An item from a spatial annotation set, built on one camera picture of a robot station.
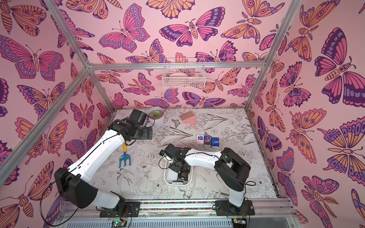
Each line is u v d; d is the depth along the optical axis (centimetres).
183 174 81
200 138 100
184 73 95
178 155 66
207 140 97
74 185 39
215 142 97
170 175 85
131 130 55
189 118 113
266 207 75
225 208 73
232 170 47
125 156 91
